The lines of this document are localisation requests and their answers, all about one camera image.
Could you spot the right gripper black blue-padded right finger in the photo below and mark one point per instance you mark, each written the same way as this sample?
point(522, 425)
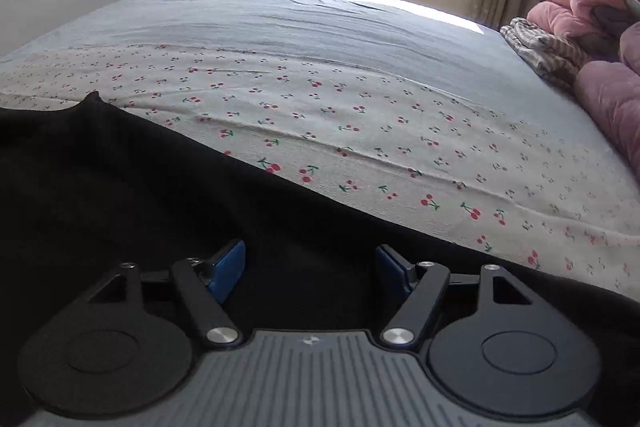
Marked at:
point(421, 287)

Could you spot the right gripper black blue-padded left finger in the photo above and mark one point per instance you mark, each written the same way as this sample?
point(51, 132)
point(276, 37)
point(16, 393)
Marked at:
point(203, 286)

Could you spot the black pants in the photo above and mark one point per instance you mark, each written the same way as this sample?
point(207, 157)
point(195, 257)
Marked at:
point(90, 186)

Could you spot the cherry print bed sheet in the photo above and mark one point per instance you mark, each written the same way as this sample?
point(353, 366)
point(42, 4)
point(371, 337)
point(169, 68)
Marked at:
point(413, 115)

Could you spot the striped floral folded cloth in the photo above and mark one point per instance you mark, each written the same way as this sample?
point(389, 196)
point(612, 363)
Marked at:
point(555, 60)

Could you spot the pink folded quilt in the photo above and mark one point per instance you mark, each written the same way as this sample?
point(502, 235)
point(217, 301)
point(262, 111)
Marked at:
point(607, 86)

